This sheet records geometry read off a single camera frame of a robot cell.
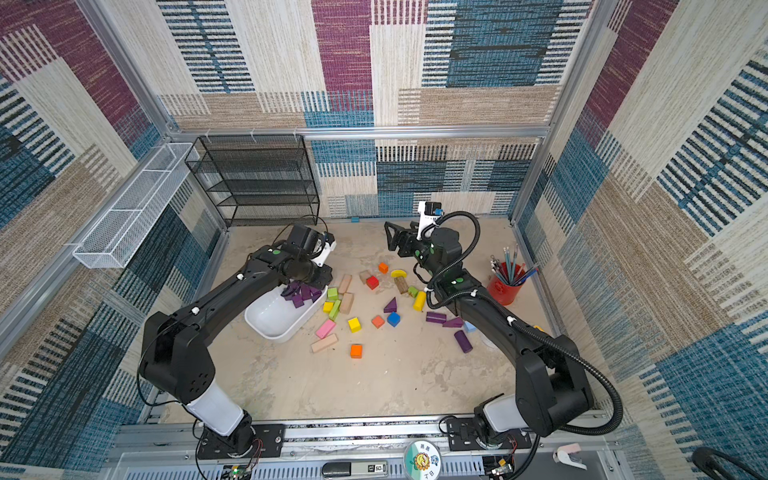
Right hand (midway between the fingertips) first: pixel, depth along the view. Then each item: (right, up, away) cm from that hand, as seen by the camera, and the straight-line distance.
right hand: (402, 227), depth 80 cm
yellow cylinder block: (+7, -22, +16) cm, 28 cm away
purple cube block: (-27, -20, +18) cm, 39 cm away
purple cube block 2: (-32, -22, +15) cm, 42 cm away
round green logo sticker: (+4, -50, -16) cm, 53 cm away
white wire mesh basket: (-67, -3, -9) cm, 68 cm away
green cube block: (-21, -20, +16) cm, 33 cm away
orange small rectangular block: (-6, -12, +25) cm, 28 cm away
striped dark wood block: (+1, -18, +21) cm, 28 cm away
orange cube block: (-13, -35, +7) cm, 38 cm away
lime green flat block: (-20, -25, +14) cm, 35 cm away
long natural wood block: (-23, -33, +9) cm, 41 cm away
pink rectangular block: (-23, -30, +12) cm, 39 cm away
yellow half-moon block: (0, -14, +24) cm, 27 cm away
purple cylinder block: (+18, -33, +8) cm, 38 cm away
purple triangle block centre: (-3, -24, +14) cm, 28 cm away
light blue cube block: (+20, -29, +9) cm, 36 cm away
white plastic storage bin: (-34, -26, +5) cm, 43 cm away
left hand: (-21, -13, +8) cm, 26 cm away
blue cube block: (-2, -27, +13) cm, 30 cm away
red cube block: (-9, -17, +22) cm, 29 cm away
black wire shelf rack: (-51, +19, +29) cm, 61 cm away
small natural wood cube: (-12, -15, +22) cm, 29 cm away
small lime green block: (+4, -19, +17) cm, 26 cm away
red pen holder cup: (+31, -18, +9) cm, 37 cm away
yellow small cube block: (-22, -24, +14) cm, 35 cm away
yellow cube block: (-14, -29, +11) cm, 34 cm away
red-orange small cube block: (-7, -28, +14) cm, 32 cm away
